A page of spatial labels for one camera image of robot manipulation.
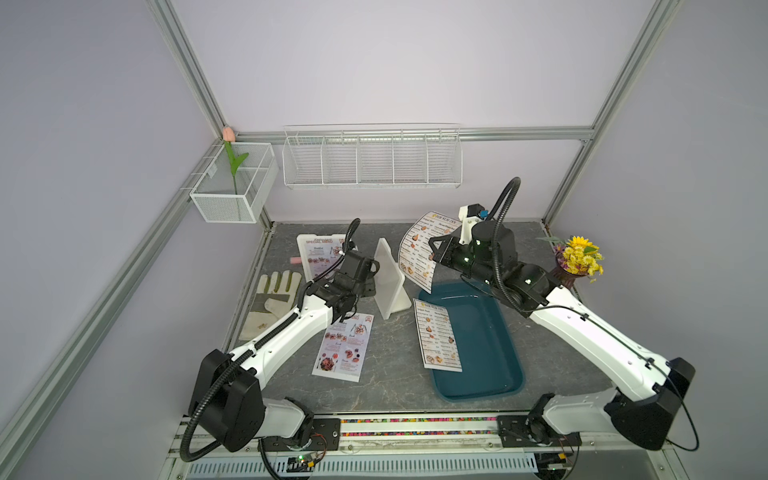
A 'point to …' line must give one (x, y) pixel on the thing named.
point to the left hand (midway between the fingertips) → (364, 279)
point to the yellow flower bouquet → (577, 255)
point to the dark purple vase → (566, 277)
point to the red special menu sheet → (343, 354)
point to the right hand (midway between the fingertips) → (427, 239)
